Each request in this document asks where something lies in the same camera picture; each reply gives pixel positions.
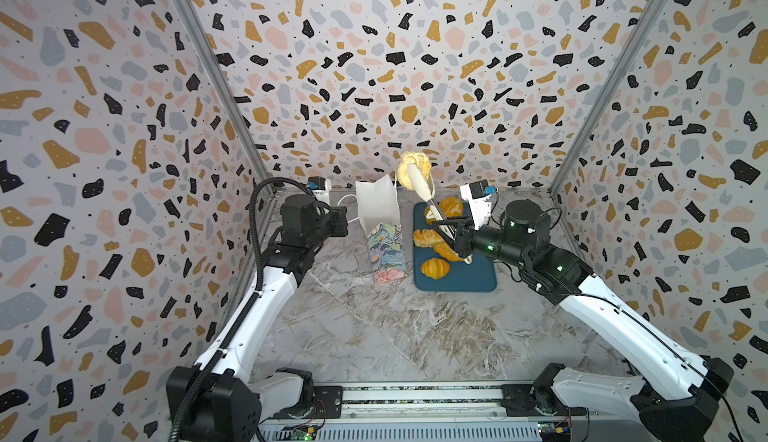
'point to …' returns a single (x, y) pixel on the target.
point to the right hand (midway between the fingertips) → (433, 218)
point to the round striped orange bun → (435, 268)
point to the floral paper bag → (378, 208)
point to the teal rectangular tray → (478, 276)
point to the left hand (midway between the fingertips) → (346, 203)
